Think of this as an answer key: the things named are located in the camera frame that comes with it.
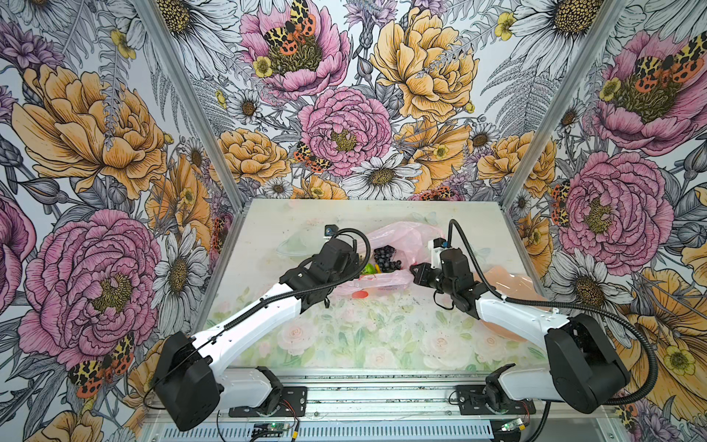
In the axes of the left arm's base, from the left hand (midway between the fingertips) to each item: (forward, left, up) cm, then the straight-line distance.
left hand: (341, 265), depth 81 cm
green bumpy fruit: (+6, -9, -12) cm, 16 cm away
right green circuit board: (-37, -44, -18) cm, 61 cm away
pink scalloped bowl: (+1, -57, -15) cm, 59 cm away
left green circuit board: (-37, +18, -19) cm, 45 cm away
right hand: (+1, -21, -7) cm, 22 cm away
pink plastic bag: (+12, -23, -4) cm, 26 cm away
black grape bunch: (+12, -14, -14) cm, 23 cm away
